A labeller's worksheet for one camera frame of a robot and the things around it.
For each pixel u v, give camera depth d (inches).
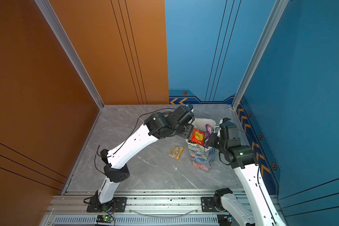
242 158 17.3
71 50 34.0
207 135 30.4
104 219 28.0
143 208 28.6
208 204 28.5
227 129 19.9
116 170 18.8
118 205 29.1
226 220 27.7
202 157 28.9
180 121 19.4
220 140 22.6
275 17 28.6
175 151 35.9
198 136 30.8
